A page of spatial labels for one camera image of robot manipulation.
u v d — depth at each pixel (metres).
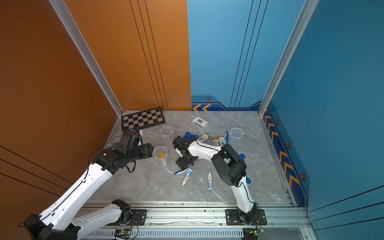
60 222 0.38
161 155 0.83
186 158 0.79
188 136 1.08
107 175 0.47
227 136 1.05
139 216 0.74
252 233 0.70
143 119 1.12
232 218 0.72
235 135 0.90
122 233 0.72
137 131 0.67
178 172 0.88
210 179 0.85
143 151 0.65
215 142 0.99
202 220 0.73
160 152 0.84
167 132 0.97
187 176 0.86
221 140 1.02
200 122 1.12
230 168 0.51
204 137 1.02
